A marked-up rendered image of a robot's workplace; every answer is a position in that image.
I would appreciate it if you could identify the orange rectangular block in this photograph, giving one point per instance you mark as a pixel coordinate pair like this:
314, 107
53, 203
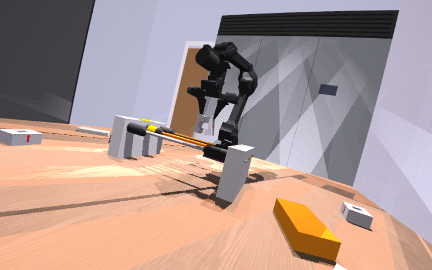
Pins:
304, 231

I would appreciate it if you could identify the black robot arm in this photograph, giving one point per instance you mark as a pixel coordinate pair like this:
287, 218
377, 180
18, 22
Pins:
214, 60

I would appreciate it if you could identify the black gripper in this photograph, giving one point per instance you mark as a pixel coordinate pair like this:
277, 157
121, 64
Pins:
223, 99

